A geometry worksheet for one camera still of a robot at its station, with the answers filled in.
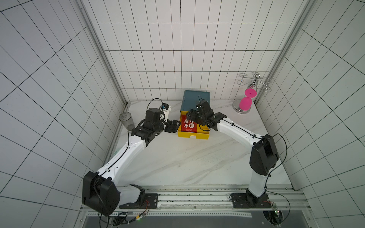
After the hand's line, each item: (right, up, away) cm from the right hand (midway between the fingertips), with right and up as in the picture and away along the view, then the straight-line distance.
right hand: (191, 112), depth 89 cm
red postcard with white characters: (-3, -8, -2) cm, 9 cm away
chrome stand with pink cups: (+38, +5, +11) cm, 40 cm away
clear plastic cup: (-45, -5, +7) cm, 46 cm away
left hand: (-11, -7, -9) cm, 16 cm away
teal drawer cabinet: (-1, +10, +3) cm, 10 cm away
